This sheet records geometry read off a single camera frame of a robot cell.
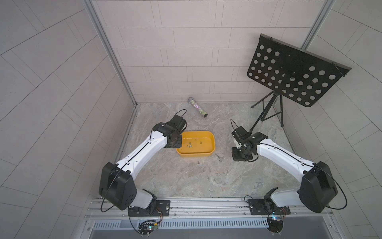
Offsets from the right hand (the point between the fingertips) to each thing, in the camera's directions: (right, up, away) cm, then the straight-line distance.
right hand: (233, 158), depth 82 cm
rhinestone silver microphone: (-25, +35, +33) cm, 54 cm away
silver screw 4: (-18, +7, +12) cm, 22 cm away
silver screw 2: (-25, +5, +10) cm, 27 cm away
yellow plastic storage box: (-20, +5, +12) cm, 25 cm away
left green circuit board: (-43, -27, -15) cm, 53 cm away
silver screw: (-4, -8, +1) cm, 9 cm away
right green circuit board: (+16, -27, -13) cm, 34 cm away
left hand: (-32, +9, +1) cm, 33 cm away
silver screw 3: (-21, +8, +15) cm, 27 cm away
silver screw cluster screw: (-7, -2, +7) cm, 10 cm away
